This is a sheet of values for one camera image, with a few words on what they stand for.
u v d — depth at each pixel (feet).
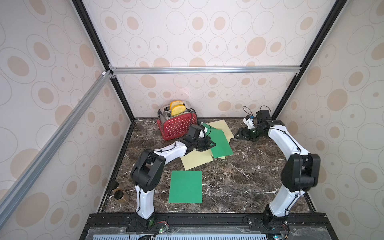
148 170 1.65
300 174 1.58
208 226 2.39
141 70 2.96
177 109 3.21
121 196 2.44
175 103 3.31
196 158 3.18
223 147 3.16
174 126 3.20
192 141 2.43
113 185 2.61
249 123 2.73
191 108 3.28
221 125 3.84
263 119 2.32
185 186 2.89
